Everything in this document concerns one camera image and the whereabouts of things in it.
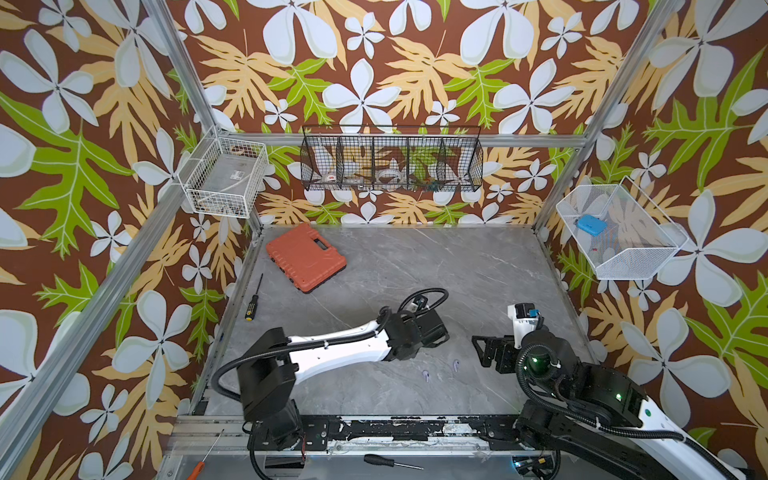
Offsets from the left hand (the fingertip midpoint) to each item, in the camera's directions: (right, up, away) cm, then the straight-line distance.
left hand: (407, 331), depth 81 cm
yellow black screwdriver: (-49, +4, +15) cm, 52 cm away
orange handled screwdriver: (-50, -29, -12) cm, 59 cm away
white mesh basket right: (+59, +28, +1) cm, 65 cm away
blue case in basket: (+54, +30, +4) cm, 61 cm away
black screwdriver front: (-9, -28, -11) cm, 31 cm away
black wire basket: (-4, +53, +16) cm, 56 cm away
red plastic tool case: (-35, +21, +25) cm, 47 cm away
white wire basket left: (-53, +44, +4) cm, 69 cm away
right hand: (+16, +1, -12) cm, 20 cm away
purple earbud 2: (+14, -11, +4) cm, 19 cm away
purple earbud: (+6, -13, +3) cm, 15 cm away
